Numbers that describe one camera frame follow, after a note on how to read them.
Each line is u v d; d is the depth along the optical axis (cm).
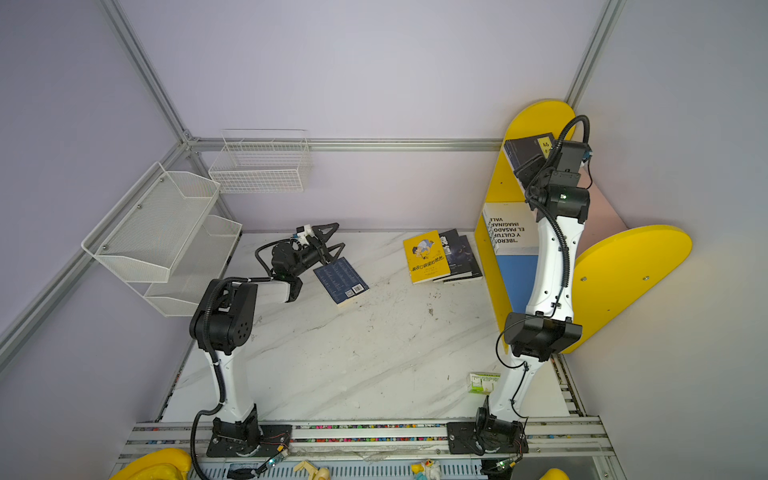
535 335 51
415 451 73
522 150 82
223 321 55
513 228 98
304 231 92
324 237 84
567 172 53
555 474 67
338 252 95
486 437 69
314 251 86
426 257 109
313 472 69
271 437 75
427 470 67
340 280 104
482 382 79
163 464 67
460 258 107
